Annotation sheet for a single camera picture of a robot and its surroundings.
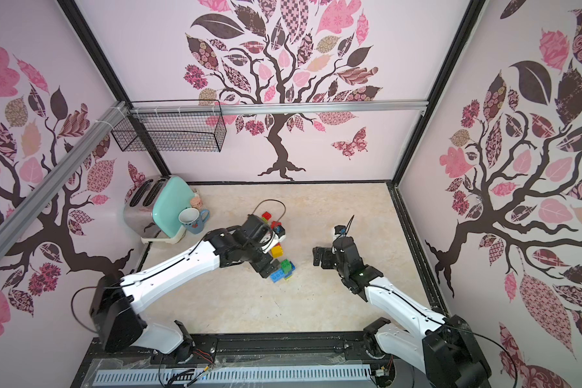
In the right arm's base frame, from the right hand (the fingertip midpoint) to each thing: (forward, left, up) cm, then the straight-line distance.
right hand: (324, 247), depth 85 cm
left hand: (-6, +20, +3) cm, 21 cm away
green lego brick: (-6, +14, -1) cm, 15 cm away
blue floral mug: (+15, +52, 0) cm, 54 cm away
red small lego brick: (+22, +23, -9) cm, 33 cm away
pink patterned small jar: (+23, +52, 0) cm, 57 cm away
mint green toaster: (+14, +64, +8) cm, 66 cm away
